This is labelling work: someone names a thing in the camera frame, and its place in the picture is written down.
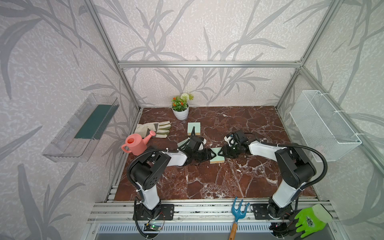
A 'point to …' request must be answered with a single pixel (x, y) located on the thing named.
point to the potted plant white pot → (181, 115)
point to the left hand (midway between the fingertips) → (214, 157)
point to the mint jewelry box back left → (190, 126)
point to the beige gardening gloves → (161, 129)
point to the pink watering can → (136, 144)
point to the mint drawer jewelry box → (218, 159)
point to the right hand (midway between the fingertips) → (219, 153)
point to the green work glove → (312, 220)
